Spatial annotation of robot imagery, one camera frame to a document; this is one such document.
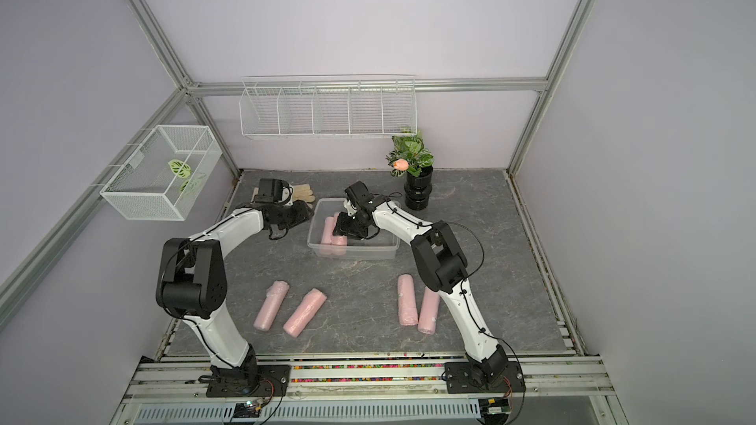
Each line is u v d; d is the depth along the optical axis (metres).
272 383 0.73
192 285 0.49
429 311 0.83
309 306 0.83
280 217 0.82
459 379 0.74
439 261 0.59
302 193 1.13
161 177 0.84
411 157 0.91
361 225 0.86
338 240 0.94
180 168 0.80
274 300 0.85
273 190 0.78
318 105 0.99
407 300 0.83
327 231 0.98
